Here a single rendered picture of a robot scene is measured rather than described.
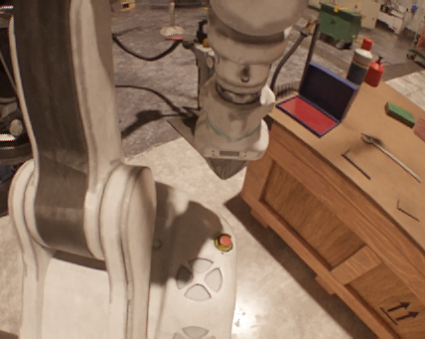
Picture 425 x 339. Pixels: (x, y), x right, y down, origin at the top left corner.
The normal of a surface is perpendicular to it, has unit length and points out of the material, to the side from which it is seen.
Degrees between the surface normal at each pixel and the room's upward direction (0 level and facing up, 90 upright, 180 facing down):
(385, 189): 0
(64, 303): 16
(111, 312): 21
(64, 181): 36
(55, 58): 75
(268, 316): 0
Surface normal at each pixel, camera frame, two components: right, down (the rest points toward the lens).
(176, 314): 0.00, -0.05
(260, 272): 0.04, -0.65
